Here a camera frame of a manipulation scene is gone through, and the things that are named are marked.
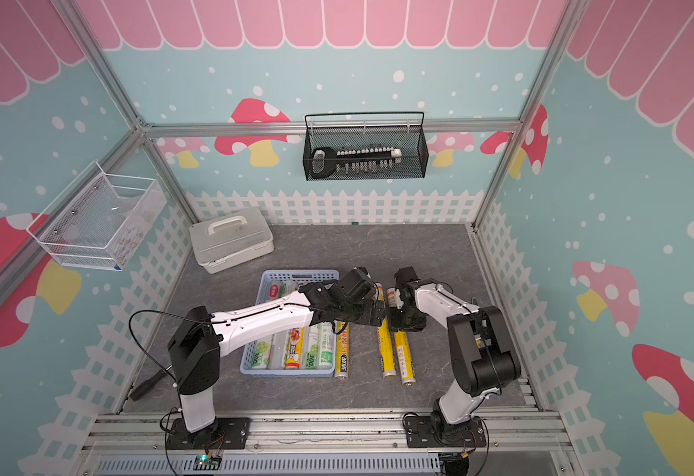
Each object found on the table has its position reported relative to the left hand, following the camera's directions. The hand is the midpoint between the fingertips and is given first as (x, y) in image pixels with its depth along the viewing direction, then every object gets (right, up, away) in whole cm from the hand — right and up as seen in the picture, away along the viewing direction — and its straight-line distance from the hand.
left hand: (371, 317), depth 83 cm
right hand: (+9, -5, +9) cm, 14 cm away
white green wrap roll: (-31, -10, 0) cm, 32 cm away
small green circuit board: (-42, -34, -10) cm, 55 cm away
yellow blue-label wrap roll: (+10, -9, +4) cm, 14 cm away
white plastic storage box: (-46, +23, +17) cm, 54 cm away
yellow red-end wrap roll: (-22, -10, +3) cm, 24 cm away
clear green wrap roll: (-17, -9, +2) cm, 20 cm away
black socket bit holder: (-13, +46, +7) cm, 48 cm away
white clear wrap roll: (-13, -8, +2) cm, 16 cm away
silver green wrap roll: (-26, -10, +2) cm, 29 cm away
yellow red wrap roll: (-8, -13, -1) cm, 15 cm away
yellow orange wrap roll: (+5, -8, +4) cm, 10 cm away
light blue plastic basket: (-31, +8, +16) cm, 36 cm away
